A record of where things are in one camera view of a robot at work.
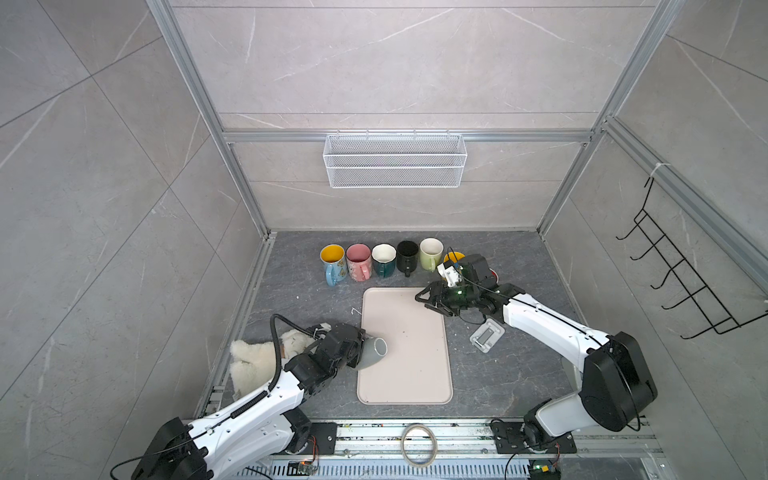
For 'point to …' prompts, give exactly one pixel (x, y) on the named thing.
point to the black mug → (407, 256)
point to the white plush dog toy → (254, 365)
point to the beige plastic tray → (416, 369)
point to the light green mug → (430, 251)
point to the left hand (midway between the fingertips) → (370, 320)
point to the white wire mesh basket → (395, 161)
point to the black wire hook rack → (719, 317)
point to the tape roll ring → (427, 428)
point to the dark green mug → (383, 257)
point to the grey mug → (372, 351)
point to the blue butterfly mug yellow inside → (333, 257)
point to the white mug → (495, 273)
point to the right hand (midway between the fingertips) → (419, 298)
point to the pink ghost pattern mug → (359, 261)
